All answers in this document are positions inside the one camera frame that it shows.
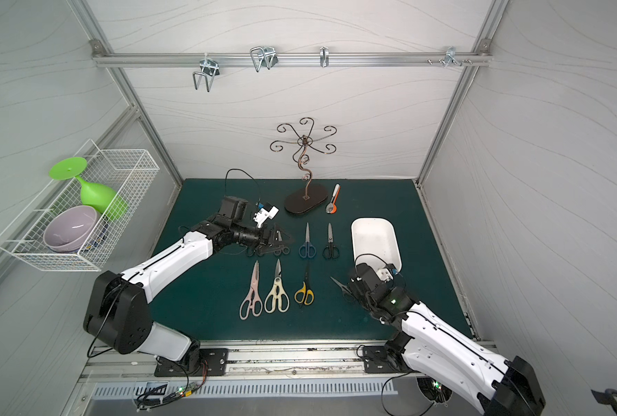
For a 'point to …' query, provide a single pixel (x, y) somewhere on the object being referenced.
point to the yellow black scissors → (305, 295)
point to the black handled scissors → (331, 250)
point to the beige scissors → (278, 298)
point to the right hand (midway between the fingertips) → (350, 278)
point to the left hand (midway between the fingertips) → (287, 244)
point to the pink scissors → (253, 304)
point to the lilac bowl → (67, 228)
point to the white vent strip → (242, 387)
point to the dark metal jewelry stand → (307, 201)
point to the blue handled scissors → (307, 249)
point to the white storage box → (375, 243)
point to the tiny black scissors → (347, 294)
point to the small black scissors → (285, 250)
